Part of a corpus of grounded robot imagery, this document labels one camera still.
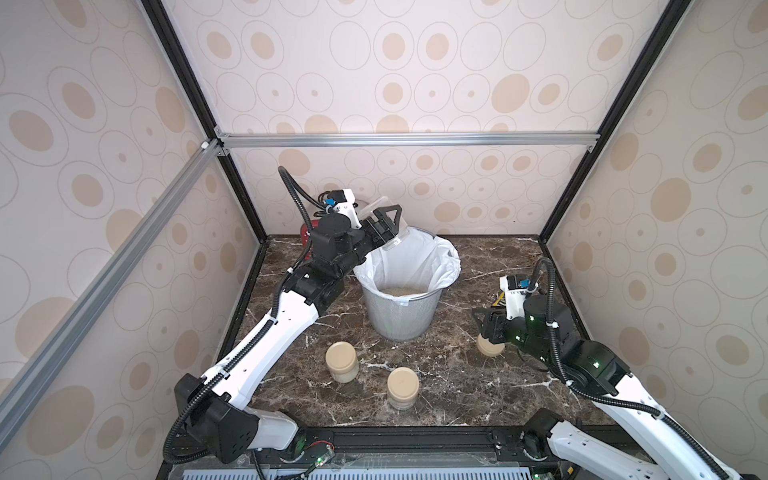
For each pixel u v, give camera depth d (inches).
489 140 71.6
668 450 16.0
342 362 30.6
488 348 35.3
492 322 23.6
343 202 23.6
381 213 23.0
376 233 22.9
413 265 36.0
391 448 29.5
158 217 26.5
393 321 32.1
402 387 28.8
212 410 14.8
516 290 23.2
